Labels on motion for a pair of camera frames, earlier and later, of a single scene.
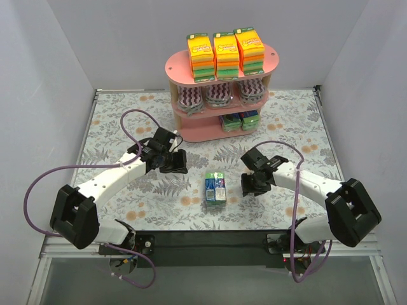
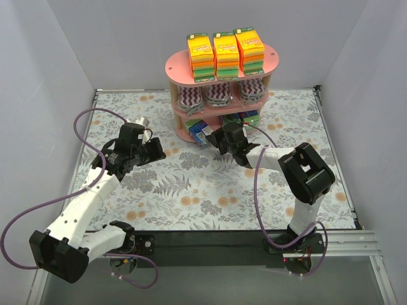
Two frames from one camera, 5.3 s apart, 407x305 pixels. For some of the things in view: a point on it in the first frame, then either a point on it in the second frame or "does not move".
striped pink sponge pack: [190, 100] does not move
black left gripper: [175, 162] → [156, 149]
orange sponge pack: [201, 56] does not move
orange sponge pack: [226, 56] does not move
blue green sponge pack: [231, 122] does not move
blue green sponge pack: [215, 188] → [198, 129]
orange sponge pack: [252, 50] does not move
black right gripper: [252, 185] → [215, 140]
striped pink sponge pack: [217, 95] does not move
